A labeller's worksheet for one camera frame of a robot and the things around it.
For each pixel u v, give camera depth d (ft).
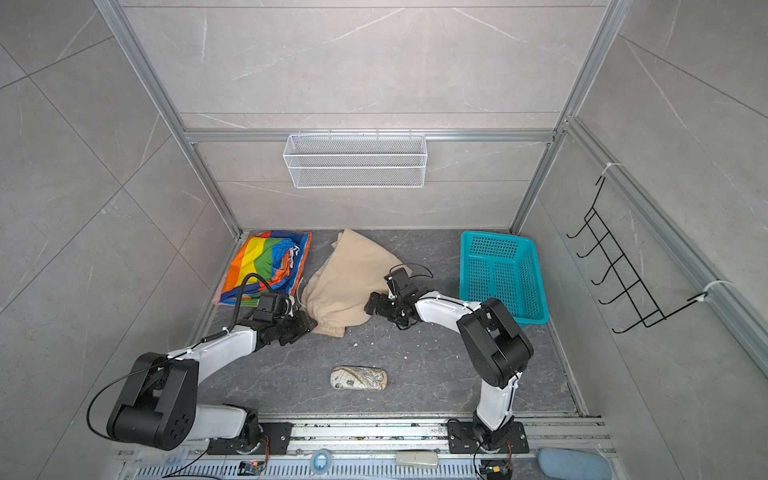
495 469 2.30
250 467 2.32
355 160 3.25
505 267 3.53
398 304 2.40
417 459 2.21
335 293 3.18
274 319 2.35
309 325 2.97
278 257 3.25
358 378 2.62
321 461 2.33
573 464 2.25
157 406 1.39
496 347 1.64
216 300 3.18
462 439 2.39
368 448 2.40
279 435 2.40
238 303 2.21
